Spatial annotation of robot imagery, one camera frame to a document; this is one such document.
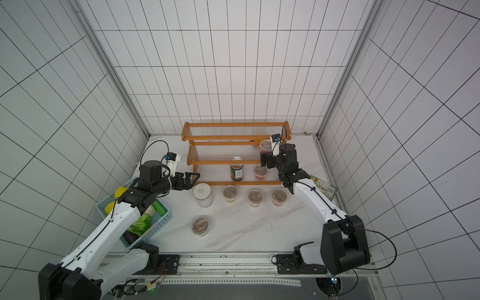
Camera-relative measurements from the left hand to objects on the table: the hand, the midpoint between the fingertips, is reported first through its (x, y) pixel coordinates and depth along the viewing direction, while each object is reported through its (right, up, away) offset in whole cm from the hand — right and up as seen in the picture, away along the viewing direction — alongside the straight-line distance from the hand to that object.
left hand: (189, 178), depth 79 cm
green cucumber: (-15, -15, +5) cm, 22 cm away
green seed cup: (+5, -21, -1) cm, 21 cm away
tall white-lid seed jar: (+5, -7, +5) cm, 10 cm away
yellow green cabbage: (-34, -7, +4) cm, 35 cm away
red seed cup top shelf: (+30, -10, +7) cm, 32 cm away
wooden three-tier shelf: (+8, +17, +37) cm, 42 cm away
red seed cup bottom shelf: (+33, +1, +15) cm, 36 cm away
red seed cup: (+41, -10, +8) cm, 43 cm away
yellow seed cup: (+17, -9, +8) cm, 21 cm away
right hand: (+33, +13, +6) cm, 36 cm away
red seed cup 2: (+34, +14, +7) cm, 38 cm away
